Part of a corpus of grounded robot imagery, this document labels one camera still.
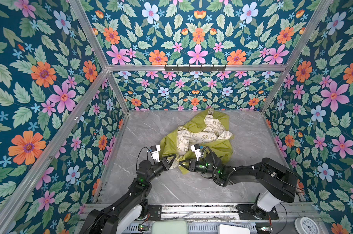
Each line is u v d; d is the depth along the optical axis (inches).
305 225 26.5
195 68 36.0
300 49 32.3
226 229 25.7
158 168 28.0
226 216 28.8
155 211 29.0
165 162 28.0
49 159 21.1
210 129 42.1
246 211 28.2
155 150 29.0
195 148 29.6
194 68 36.0
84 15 28.1
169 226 27.0
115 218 17.4
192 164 27.7
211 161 24.1
